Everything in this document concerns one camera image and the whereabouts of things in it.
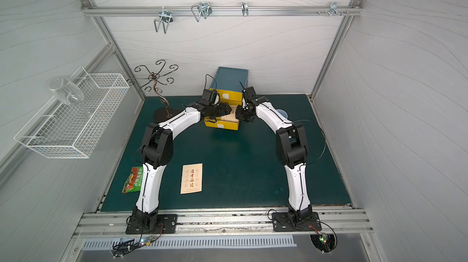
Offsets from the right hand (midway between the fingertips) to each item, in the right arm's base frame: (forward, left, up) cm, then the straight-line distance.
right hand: (236, 115), depth 97 cm
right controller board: (-53, -38, -14) cm, 67 cm away
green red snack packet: (-36, +45, -6) cm, 58 cm away
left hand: (+3, +4, +1) cm, 5 cm away
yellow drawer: (-7, +9, +3) cm, 12 cm away
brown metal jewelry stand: (+5, +47, -7) cm, 48 cm away
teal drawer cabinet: (+18, +4, +10) cm, 21 cm away
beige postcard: (-1, +3, -1) cm, 3 cm away
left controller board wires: (-59, +41, -10) cm, 73 cm away
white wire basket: (-27, +59, +22) cm, 68 cm away
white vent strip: (-56, +15, -10) cm, 59 cm away
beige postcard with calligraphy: (-33, +20, -11) cm, 40 cm away
